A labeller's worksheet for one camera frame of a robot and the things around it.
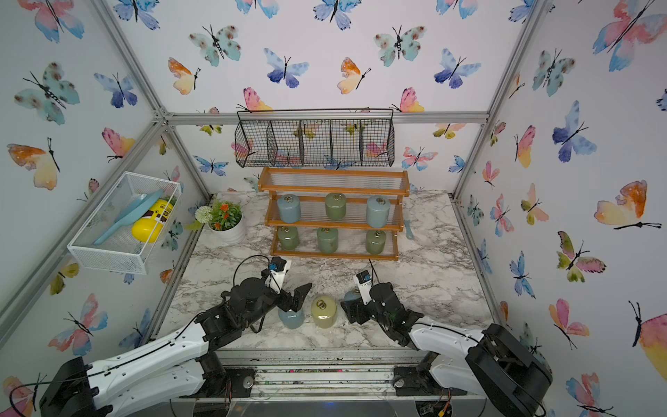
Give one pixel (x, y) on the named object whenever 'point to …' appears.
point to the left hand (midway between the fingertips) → (301, 277)
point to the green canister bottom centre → (327, 240)
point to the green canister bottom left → (288, 237)
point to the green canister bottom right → (375, 241)
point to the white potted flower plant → (224, 221)
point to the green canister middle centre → (335, 205)
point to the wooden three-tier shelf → (312, 184)
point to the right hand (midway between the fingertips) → (353, 296)
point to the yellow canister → (324, 309)
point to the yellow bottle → (148, 225)
